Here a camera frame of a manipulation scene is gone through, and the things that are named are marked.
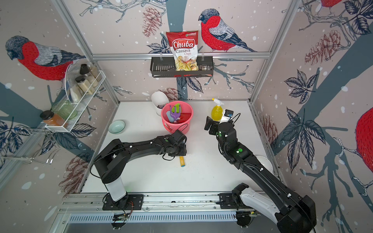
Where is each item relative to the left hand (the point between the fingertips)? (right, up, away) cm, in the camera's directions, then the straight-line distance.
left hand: (187, 150), depth 89 cm
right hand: (+15, +21, -13) cm, 29 cm away
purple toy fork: (-8, +21, +7) cm, 24 cm away
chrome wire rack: (-67, +6, -21) cm, 70 cm away
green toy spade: (-10, +26, +8) cm, 29 cm away
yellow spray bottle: (+21, +24, +12) cm, 34 cm away
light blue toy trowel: (-12, +19, +9) cm, 24 cm away
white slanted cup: (-22, +34, +19) cm, 44 cm away
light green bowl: (-51, +13, +12) cm, 54 cm away
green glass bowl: (-59, +25, -19) cm, 67 cm away
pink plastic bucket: (-1, +27, +9) cm, 29 cm away
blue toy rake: (-3, -6, -2) cm, 7 cm away
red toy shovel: (-2, +20, +7) cm, 22 cm away
